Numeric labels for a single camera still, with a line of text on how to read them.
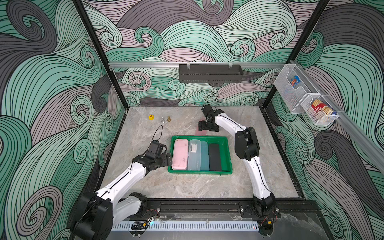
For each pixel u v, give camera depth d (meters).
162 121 1.10
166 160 0.76
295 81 0.83
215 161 0.88
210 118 0.79
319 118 0.64
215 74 0.95
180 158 0.86
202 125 0.96
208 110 0.86
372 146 0.51
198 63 0.95
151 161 0.61
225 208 0.75
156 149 0.66
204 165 0.86
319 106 0.66
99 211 0.39
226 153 0.92
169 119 1.11
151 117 1.11
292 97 0.82
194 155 0.90
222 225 0.70
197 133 0.99
